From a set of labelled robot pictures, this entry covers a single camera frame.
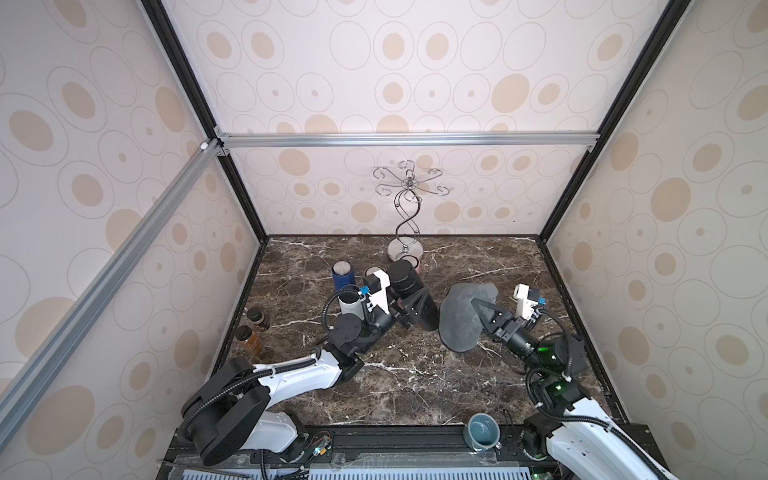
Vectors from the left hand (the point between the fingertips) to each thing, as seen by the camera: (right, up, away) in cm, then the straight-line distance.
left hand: (429, 286), depth 66 cm
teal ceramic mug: (+15, -38, +10) cm, 42 cm away
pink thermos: (-2, +6, +20) cm, 21 cm away
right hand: (+11, -4, -1) cm, 12 cm away
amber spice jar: (-48, -19, +20) cm, 55 cm away
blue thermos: (-22, +2, +17) cm, 28 cm away
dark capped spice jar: (-48, -11, +21) cm, 53 cm away
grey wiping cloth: (+7, -9, -1) cm, 11 cm away
